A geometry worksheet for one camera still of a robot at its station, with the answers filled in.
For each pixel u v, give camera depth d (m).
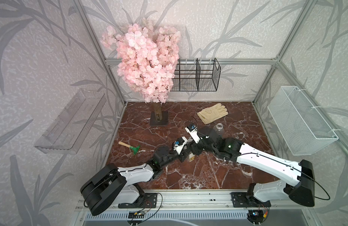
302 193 0.39
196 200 0.76
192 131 0.62
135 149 0.92
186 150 0.71
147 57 0.60
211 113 1.12
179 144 0.66
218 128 0.87
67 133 0.68
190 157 0.84
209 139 0.52
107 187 0.42
